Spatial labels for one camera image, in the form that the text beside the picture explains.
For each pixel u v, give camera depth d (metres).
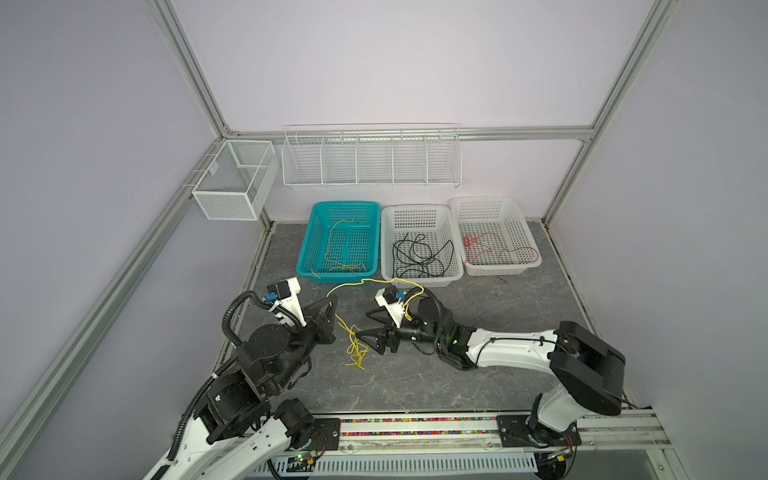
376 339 0.65
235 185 0.92
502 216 1.20
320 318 0.52
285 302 0.53
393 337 0.65
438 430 0.75
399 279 1.03
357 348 0.69
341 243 1.15
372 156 0.99
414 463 0.71
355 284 0.59
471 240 1.13
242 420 0.42
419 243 1.12
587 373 0.44
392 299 0.64
